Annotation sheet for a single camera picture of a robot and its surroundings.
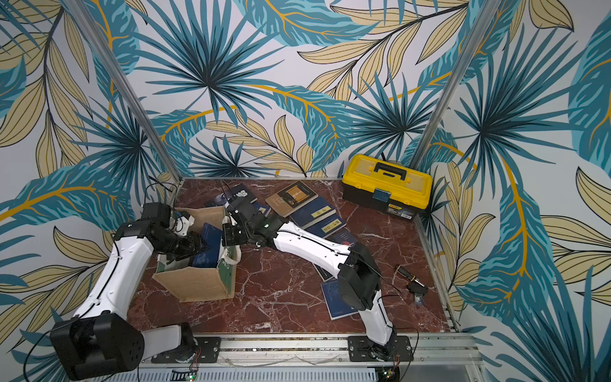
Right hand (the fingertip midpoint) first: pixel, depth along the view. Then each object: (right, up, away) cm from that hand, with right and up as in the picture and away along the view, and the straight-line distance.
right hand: (221, 235), depth 76 cm
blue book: (+38, -26, +6) cm, 46 cm away
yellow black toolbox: (+60, +17, +20) cm, 65 cm away
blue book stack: (-6, -1, +7) cm, 9 cm away
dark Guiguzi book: (+43, -4, +22) cm, 49 cm away
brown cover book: (+20, +12, +34) cm, 41 cm away
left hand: (-7, -6, +1) cm, 9 cm away
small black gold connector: (+67, -20, +10) cm, 71 cm away
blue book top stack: (+30, +6, +28) cm, 41 cm away
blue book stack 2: (+36, 0, +26) cm, 45 cm away
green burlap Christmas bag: (-7, -14, -5) cm, 16 cm away
